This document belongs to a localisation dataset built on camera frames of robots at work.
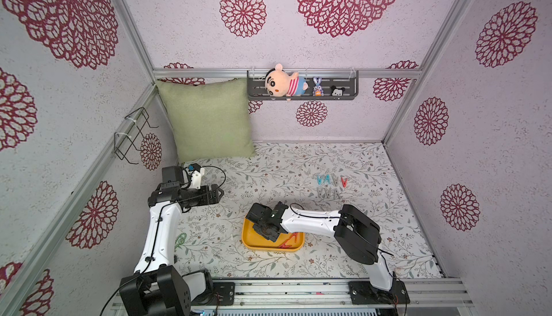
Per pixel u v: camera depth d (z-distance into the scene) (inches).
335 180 40.7
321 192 39.6
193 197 21.5
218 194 29.4
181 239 33.8
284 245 33.0
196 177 28.7
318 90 35.4
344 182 40.6
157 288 15.4
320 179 41.5
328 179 41.6
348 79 37.1
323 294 29.6
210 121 37.5
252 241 32.4
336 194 39.3
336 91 36.2
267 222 26.8
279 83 33.3
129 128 29.9
